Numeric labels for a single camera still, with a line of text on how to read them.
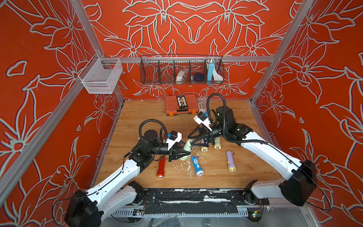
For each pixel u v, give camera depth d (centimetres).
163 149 60
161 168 81
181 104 107
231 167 81
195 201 73
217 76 91
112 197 54
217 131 60
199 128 63
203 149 89
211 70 85
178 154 63
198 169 81
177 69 101
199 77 96
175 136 56
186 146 60
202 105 113
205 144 59
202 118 57
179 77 90
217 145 90
